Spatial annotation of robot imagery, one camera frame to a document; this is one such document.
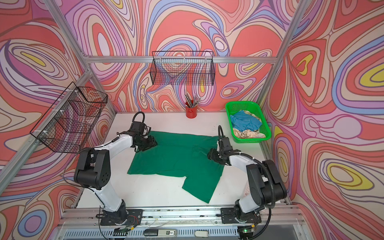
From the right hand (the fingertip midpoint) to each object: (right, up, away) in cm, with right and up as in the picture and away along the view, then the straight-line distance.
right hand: (213, 158), depth 94 cm
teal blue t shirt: (+23, +25, +14) cm, 36 cm away
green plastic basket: (+18, +35, +18) cm, 44 cm away
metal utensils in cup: (-14, +38, +21) cm, 46 cm away
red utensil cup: (-14, +32, +17) cm, 39 cm away
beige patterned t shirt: (+26, +16, +8) cm, 31 cm away
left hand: (-36, +10, +2) cm, 37 cm away
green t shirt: (-20, +2, 0) cm, 20 cm away
